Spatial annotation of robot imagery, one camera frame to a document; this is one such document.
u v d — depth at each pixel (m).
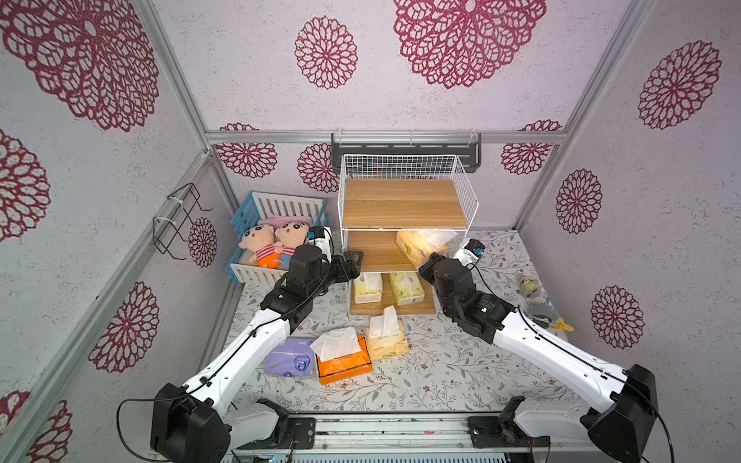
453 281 0.53
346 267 0.67
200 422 0.38
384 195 0.74
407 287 0.95
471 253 0.63
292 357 0.81
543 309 0.91
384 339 0.85
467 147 0.95
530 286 0.97
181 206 0.78
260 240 1.00
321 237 0.67
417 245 0.76
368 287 0.95
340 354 0.80
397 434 0.76
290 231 0.97
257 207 1.09
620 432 0.38
